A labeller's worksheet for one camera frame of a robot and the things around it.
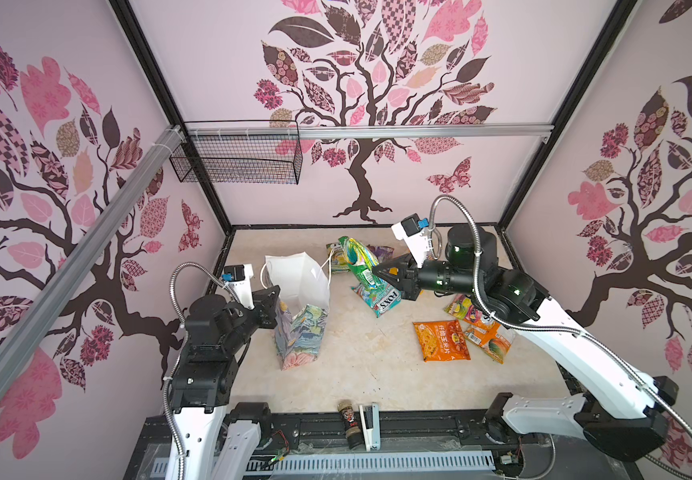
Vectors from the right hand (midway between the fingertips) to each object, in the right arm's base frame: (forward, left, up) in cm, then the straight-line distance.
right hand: (376, 266), depth 58 cm
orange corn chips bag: (0, -22, -38) cm, 44 cm away
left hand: (+1, +22, -11) cm, 24 cm away
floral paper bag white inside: (+13, +20, -30) cm, 39 cm away
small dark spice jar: (-23, +5, -37) cm, 44 cm away
